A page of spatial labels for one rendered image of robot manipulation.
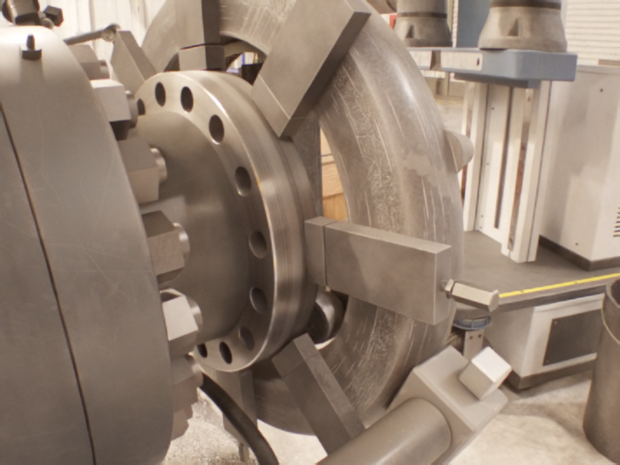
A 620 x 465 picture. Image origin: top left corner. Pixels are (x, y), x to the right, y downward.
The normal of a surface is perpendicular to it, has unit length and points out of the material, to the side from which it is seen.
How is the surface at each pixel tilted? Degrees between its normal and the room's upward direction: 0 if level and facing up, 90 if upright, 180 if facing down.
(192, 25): 90
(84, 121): 48
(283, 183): 63
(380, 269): 90
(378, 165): 90
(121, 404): 97
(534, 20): 70
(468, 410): 23
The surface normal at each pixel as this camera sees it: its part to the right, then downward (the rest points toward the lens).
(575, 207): -0.96, 0.10
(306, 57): -0.73, 0.23
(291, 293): 0.67, 0.40
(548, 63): 0.28, 0.32
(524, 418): 0.00, -0.94
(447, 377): 0.26, -0.77
